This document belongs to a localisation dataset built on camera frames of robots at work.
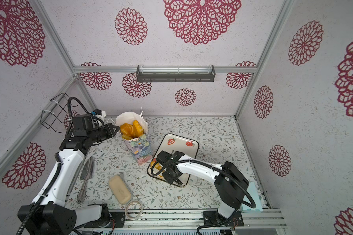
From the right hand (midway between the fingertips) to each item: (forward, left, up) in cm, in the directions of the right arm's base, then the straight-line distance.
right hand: (170, 176), depth 82 cm
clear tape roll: (-18, +21, -4) cm, 28 cm away
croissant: (+24, +20, +11) cm, 33 cm away
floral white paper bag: (+12, +17, +11) cm, 23 cm away
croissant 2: (+19, +27, +10) cm, 35 cm away
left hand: (+15, +27, +22) cm, 38 cm away
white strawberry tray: (+26, +1, -6) cm, 27 cm away
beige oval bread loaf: (-8, +27, -1) cm, 28 cm away
